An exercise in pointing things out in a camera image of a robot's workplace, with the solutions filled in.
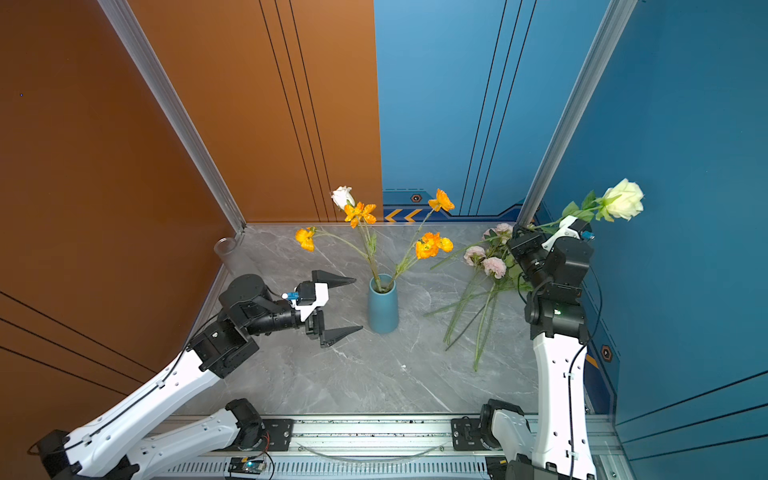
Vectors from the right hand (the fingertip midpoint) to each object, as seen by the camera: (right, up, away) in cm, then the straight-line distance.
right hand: (508, 224), depth 66 cm
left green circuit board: (-61, -57, +5) cm, 84 cm away
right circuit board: (-1, -58, +5) cm, 58 cm away
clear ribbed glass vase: (-85, -6, +40) cm, 94 cm away
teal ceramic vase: (-29, -22, +14) cm, 39 cm away
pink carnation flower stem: (+8, -10, +32) cm, 35 cm away
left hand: (-33, -15, -8) cm, 37 cm away
